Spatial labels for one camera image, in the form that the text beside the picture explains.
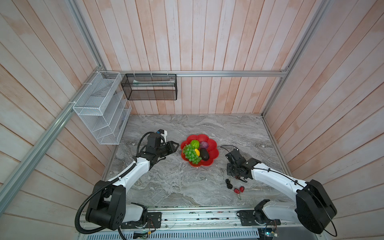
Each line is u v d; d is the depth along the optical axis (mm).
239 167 657
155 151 670
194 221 743
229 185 836
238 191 817
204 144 977
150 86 1048
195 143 953
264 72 932
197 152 939
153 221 732
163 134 796
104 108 701
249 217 733
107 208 413
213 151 945
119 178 458
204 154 917
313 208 409
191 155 899
